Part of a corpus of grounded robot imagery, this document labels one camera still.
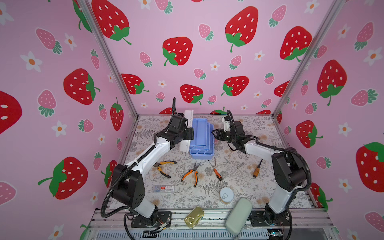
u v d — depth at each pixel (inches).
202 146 34.0
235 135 28.7
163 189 32.4
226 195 30.1
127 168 17.4
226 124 32.8
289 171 19.3
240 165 36.6
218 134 33.0
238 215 28.9
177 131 25.3
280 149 20.5
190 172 35.5
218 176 34.0
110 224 28.8
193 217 27.9
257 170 35.4
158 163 36.6
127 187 17.1
